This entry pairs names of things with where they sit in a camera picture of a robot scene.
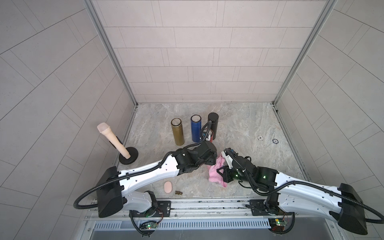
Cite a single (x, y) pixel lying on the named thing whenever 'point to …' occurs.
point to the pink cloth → (214, 176)
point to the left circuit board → (148, 225)
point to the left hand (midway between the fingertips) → (215, 154)
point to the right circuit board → (276, 224)
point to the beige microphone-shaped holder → (127, 155)
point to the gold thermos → (177, 126)
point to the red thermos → (211, 138)
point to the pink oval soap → (168, 187)
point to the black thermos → (214, 117)
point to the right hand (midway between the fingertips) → (216, 173)
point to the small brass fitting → (178, 192)
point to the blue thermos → (196, 127)
